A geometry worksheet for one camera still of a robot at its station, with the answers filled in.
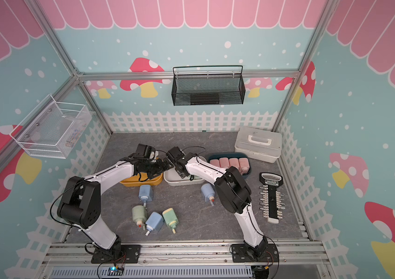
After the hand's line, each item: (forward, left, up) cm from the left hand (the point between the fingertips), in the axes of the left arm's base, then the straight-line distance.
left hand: (168, 171), depth 92 cm
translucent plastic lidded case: (+17, -52, +4) cm, 55 cm away
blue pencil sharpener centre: (-11, -22, 0) cm, 25 cm away
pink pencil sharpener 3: (+4, -42, -1) cm, 42 cm away
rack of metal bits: (-13, -55, -7) cm, 57 cm away
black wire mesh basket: (+38, -19, +28) cm, 50 cm away
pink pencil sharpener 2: (+7, -36, 0) cm, 37 cm away
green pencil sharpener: (-25, -5, -1) cm, 25 cm away
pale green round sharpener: (-23, +10, -1) cm, 24 cm away
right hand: (+5, -12, -1) cm, 13 cm away
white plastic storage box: (-3, -3, -2) cm, 5 cm away
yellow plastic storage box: (-12, +11, +11) cm, 20 cm away
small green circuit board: (-43, +17, -10) cm, 48 cm away
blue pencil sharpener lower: (-26, +2, 0) cm, 26 cm away
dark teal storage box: (+14, -34, -3) cm, 37 cm away
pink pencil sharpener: (+7, -31, -1) cm, 32 cm away
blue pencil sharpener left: (-12, +9, -1) cm, 15 cm away
